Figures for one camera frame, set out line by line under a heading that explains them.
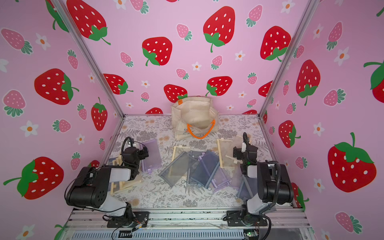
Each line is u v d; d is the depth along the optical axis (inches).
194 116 42.2
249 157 28.7
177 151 39.4
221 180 34.0
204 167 35.6
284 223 28.9
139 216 29.2
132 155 28.9
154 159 37.7
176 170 35.8
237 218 28.9
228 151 38.2
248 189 31.7
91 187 18.1
